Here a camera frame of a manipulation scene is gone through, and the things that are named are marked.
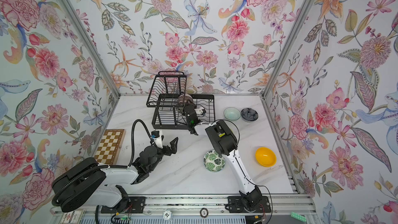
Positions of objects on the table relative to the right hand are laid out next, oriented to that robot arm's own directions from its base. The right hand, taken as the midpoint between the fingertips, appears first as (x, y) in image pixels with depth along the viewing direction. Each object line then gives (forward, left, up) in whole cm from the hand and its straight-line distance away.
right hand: (184, 98), depth 103 cm
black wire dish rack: (-16, +5, +7) cm, 18 cm away
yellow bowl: (-34, -49, -11) cm, 60 cm away
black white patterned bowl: (-2, -1, -1) cm, 3 cm away
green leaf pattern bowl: (-38, -19, -12) cm, 44 cm away
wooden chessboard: (-33, +41, -8) cm, 53 cm away
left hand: (-30, +3, -1) cm, 30 cm away
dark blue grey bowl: (-4, -44, -11) cm, 46 cm away
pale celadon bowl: (-4, -32, -10) cm, 34 cm away
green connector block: (-62, -57, -12) cm, 85 cm away
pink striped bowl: (+1, 0, +1) cm, 2 cm away
